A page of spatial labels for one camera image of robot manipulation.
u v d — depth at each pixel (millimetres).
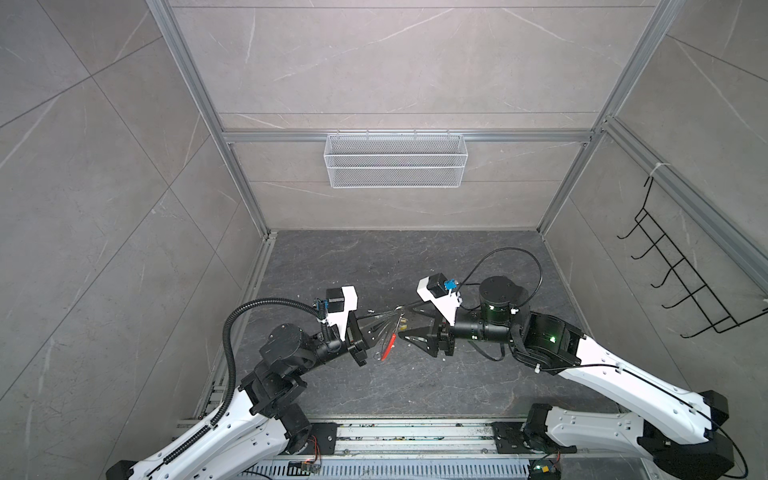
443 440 746
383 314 518
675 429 394
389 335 529
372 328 503
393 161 1004
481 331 489
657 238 727
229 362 440
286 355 429
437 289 470
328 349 496
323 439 732
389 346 528
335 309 455
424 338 499
